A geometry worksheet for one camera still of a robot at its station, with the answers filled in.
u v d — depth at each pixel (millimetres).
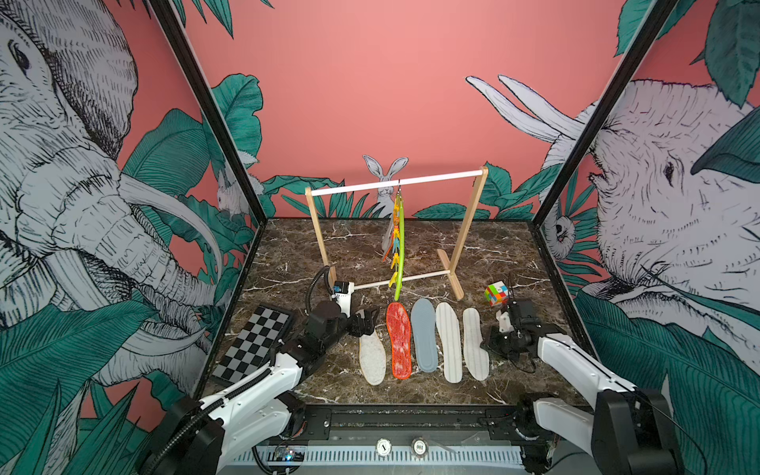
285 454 698
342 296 726
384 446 714
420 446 661
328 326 624
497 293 946
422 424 752
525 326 648
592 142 944
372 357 851
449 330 913
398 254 661
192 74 790
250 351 819
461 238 881
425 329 906
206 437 395
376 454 702
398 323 925
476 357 859
